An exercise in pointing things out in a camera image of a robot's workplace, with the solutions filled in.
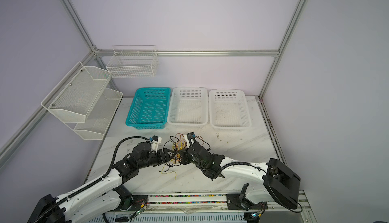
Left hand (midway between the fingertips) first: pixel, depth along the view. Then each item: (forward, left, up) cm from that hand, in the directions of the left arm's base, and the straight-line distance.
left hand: (173, 155), depth 78 cm
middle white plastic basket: (+44, -6, -12) cm, 46 cm away
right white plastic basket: (+39, -36, -10) cm, 54 cm away
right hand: (+1, -3, +2) cm, 3 cm away
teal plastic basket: (+43, +24, -12) cm, 50 cm away
